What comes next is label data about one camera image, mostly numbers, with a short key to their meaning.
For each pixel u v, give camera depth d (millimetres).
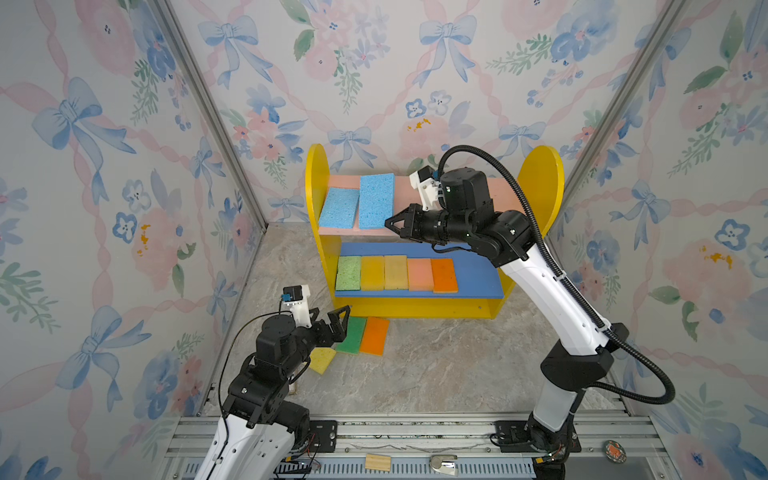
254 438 470
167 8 684
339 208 663
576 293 429
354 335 903
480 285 836
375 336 902
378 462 704
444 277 859
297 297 596
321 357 858
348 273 864
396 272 878
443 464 688
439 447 732
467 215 460
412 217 533
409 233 533
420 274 858
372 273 868
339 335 621
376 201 635
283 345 495
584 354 441
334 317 618
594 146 947
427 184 560
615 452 717
